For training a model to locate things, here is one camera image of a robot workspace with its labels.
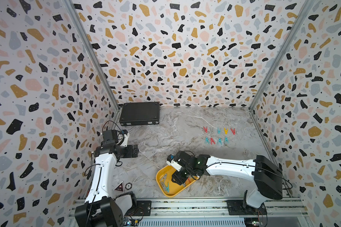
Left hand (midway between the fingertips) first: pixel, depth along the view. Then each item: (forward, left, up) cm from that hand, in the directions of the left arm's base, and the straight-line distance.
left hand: (130, 150), depth 81 cm
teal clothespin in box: (-18, -21, -12) cm, 30 cm away
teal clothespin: (+22, -59, -13) cm, 64 cm away
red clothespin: (+24, -49, -14) cm, 56 cm away
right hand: (-14, -25, -7) cm, 30 cm away
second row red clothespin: (+14, -52, -13) cm, 55 cm away
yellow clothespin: (+22, -64, -13) cm, 69 cm away
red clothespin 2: (+22, -70, -13) cm, 74 cm away
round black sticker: (-16, +1, -14) cm, 21 cm away
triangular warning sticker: (-16, +6, -14) cm, 22 cm away
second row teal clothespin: (+14, -48, -13) cm, 52 cm away
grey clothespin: (+22, -54, -13) cm, 59 cm away
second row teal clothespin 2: (+13, -62, -12) cm, 65 cm away
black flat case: (+37, +2, -9) cm, 39 cm away
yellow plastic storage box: (-18, -25, -12) cm, 33 cm away
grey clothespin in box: (-12, -19, -13) cm, 26 cm away
